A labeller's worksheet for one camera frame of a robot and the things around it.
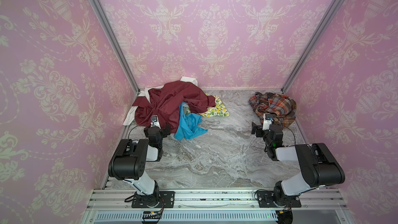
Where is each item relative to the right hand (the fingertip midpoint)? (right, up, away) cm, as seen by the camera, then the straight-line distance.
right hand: (262, 121), depth 94 cm
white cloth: (-80, +18, +23) cm, 86 cm away
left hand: (-63, -1, +1) cm, 63 cm away
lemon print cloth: (-25, +7, +12) cm, 28 cm away
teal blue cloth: (-44, -2, +2) cm, 44 cm away
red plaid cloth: (+12, +8, -2) cm, 14 cm away
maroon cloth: (-61, +12, +6) cm, 62 cm away
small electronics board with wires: (-60, -42, -21) cm, 76 cm away
